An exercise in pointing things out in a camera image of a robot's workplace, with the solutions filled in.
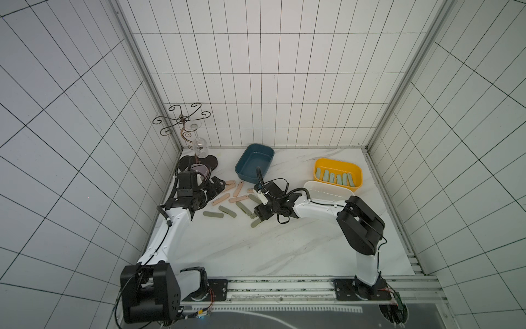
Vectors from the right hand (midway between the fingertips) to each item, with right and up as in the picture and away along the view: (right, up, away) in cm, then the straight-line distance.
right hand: (261, 202), depth 93 cm
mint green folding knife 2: (+34, +12, +13) cm, 38 cm away
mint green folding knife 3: (+37, +11, +12) cm, 40 cm away
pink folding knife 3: (-11, +1, +4) cm, 12 cm away
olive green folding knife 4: (-23, -5, -1) cm, 23 cm away
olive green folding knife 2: (-3, -8, -4) cm, 10 cm away
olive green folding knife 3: (-13, -5, 0) cm, 15 cm away
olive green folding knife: (-4, -6, -1) cm, 7 cm away
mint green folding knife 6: (+46, +10, +11) cm, 48 cm away
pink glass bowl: (-34, +16, +17) cm, 41 cm away
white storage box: (+28, +2, +6) cm, 29 cm away
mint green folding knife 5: (+43, +10, +10) cm, 45 cm away
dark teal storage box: (-4, +23, +21) cm, 31 cm away
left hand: (-18, +7, -9) cm, 22 cm away
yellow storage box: (+42, +16, +14) cm, 47 cm away
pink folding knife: (-17, +7, +11) cm, 21 cm away
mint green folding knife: (+30, +14, +14) cm, 36 cm away
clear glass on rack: (-28, +25, -1) cm, 38 cm away
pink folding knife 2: (-12, +5, +7) cm, 15 cm away
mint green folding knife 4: (+40, +10, +10) cm, 43 cm away
